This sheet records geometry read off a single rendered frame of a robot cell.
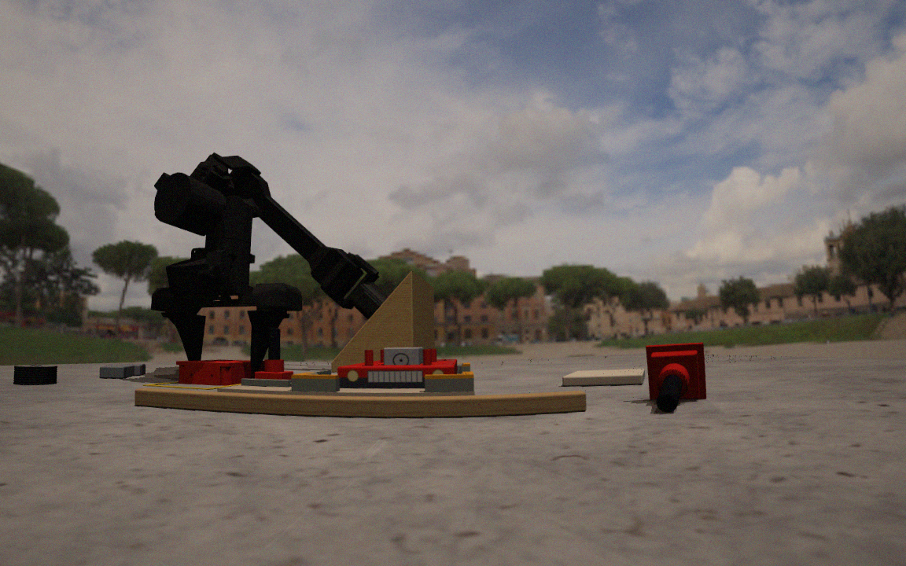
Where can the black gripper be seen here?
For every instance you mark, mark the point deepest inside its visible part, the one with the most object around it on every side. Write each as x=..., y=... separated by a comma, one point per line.
x=272, y=301

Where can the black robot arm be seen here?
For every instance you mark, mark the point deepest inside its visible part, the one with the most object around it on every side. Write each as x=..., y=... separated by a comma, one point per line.
x=218, y=204

